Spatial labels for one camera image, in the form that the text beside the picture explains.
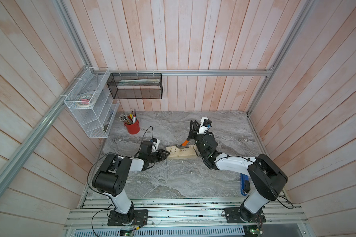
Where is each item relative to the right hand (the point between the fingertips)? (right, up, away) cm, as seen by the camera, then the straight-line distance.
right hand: (191, 121), depth 82 cm
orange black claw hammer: (-3, -15, +8) cm, 17 cm away
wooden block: (-9, -20, +11) cm, 24 cm away
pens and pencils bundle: (-42, +2, +21) cm, 47 cm away
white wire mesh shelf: (-52, 0, -4) cm, 52 cm away
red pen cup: (-40, -4, +26) cm, 48 cm away
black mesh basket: (-38, +27, +22) cm, 51 cm away
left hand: (-14, -22, +12) cm, 28 cm away
